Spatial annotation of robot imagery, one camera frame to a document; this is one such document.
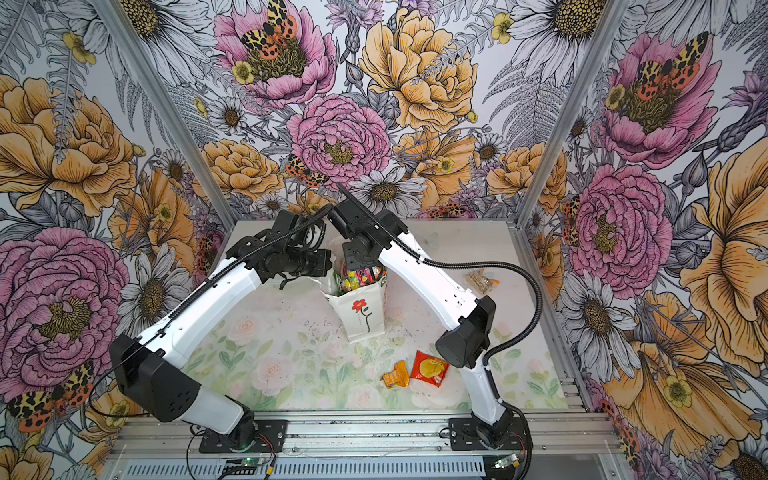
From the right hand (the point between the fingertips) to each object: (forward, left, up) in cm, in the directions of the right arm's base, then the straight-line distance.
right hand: (366, 266), depth 78 cm
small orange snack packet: (-20, -8, -24) cm, 32 cm away
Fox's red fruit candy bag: (-1, +4, -4) cm, 6 cm away
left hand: (0, +10, -2) cm, 10 cm away
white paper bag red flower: (-8, +1, -7) cm, 11 cm away
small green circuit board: (-39, -32, -26) cm, 57 cm away
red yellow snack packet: (-18, -16, -23) cm, 34 cm away
